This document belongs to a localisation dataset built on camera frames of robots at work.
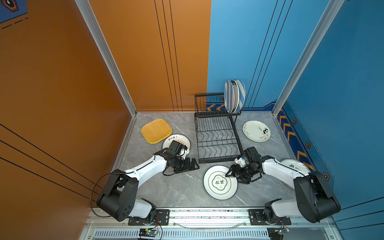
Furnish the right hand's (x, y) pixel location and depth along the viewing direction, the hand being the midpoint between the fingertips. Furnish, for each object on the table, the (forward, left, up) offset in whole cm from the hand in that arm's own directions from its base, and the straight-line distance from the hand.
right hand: (229, 178), depth 84 cm
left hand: (+5, +20, +3) cm, 21 cm away
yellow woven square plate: (+36, +49, -1) cm, 60 cm away
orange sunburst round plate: (+29, +30, -1) cm, 42 cm away
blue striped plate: (+50, -4, +19) cm, 54 cm away
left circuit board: (-25, +41, -3) cm, 48 cm away
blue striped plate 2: (+38, -8, +31) cm, 50 cm away
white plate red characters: (+8, -41, -2) cm, 42 cm away
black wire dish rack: (+28, +5, -1) cm, 28 cm away
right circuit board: (-25, -19, -4) cm, 32 cm away
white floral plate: (+36, -25, -3) cm, 44 cm away
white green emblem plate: (-3, +7, -2) cm, 8 cm away
